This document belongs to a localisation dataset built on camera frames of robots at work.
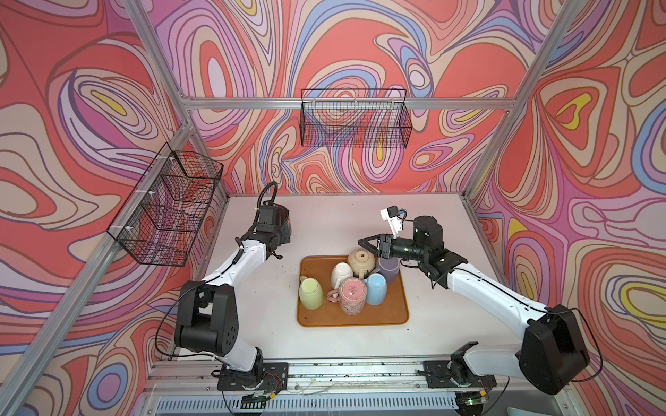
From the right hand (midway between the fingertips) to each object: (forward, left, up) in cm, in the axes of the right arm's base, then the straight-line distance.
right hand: (362, 249), depth 75 cm
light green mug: (-8, +16, -12) cm, 22 cm away
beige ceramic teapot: (+4, -1, -14) cm, 14 cm away
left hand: (+15, +27, -8) cm, 32 cm away
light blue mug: (-6, -5, -12) cm, 14 cm away
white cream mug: (0, +7, -13) cm, 14 cm away
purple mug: (+1, -10, -13) cm, 16 cm away
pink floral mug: (-9, +4, -11) cm, 15 cm away
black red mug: (+9, +24, -2) cm, 25 cm away
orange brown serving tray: (-11, -11, -23) cm, 27 cm away
